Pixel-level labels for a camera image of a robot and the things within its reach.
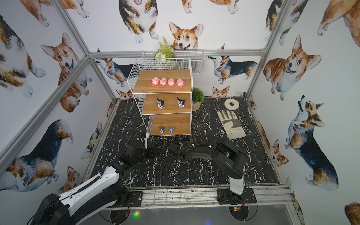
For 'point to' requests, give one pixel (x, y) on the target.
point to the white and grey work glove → (231, 124)
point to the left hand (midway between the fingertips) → (158, 144)
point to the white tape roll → (235, 106)
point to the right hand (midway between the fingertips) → (192, 153)
